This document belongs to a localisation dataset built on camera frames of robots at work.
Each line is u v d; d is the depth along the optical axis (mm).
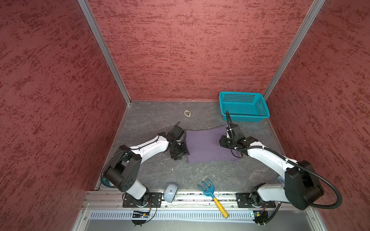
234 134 677
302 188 421
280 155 494
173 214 710
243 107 1175
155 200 741
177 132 722
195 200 757
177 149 749
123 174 440
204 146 918
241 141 655
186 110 1138
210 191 756
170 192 684
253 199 672
